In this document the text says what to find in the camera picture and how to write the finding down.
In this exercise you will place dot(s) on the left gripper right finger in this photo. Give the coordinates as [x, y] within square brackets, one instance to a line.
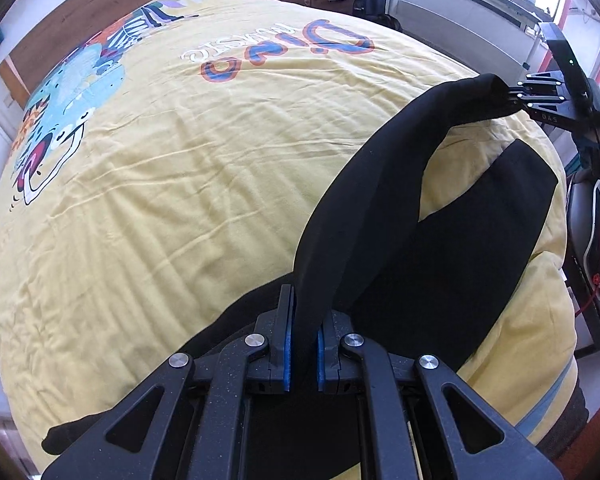
[334, 368]

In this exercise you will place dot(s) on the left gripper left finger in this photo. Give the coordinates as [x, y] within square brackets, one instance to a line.
[272, 370]

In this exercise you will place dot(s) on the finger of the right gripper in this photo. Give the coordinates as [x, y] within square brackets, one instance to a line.
[521, 95]
[536, 109]

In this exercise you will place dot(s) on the black pants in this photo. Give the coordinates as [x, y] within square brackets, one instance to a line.
[416, 284]

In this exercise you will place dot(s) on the white desk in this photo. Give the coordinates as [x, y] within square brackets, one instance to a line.
[489, 36]

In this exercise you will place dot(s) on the black white gaming chair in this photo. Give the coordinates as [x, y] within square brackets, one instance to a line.
[582, 260]

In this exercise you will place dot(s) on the yellow printed bed cover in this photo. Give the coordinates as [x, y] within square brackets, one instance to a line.
[160, 174]

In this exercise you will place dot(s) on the wooden headboard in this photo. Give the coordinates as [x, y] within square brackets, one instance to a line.
[42, 32]

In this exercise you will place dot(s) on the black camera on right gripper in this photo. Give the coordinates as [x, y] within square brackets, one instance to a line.
[577, 84]

